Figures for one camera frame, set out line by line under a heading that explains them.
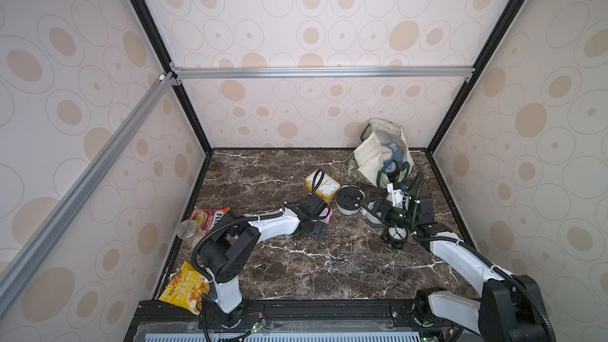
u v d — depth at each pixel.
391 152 1.01
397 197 0.78
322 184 1.03
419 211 0.65
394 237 0.88
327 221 0.92
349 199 0.97
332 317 0.75
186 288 0.77
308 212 0.72
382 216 0.73
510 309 0.40
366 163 0.99
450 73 0.90
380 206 0.74
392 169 1.01
